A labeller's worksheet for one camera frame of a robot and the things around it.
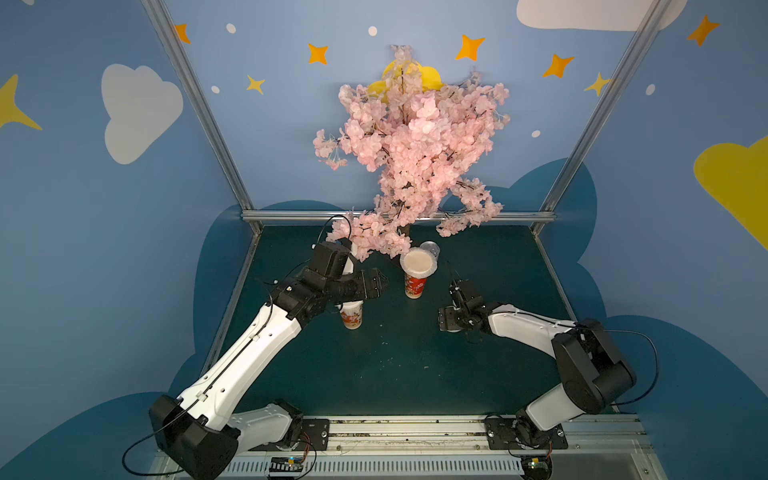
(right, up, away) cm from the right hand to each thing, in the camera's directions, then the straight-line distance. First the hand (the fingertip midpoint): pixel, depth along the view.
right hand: (457, 313), depth 95 cm
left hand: (-26, +13, -21) cm, 36 cm away
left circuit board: (-48, -33, -22) cm, 62 cm away
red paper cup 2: (-14, +8, +1) cm, 16 cm away
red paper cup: (-33, +2, -13) cm, 35 cm away
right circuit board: (+15, -34, -21) cm, 43 cm away
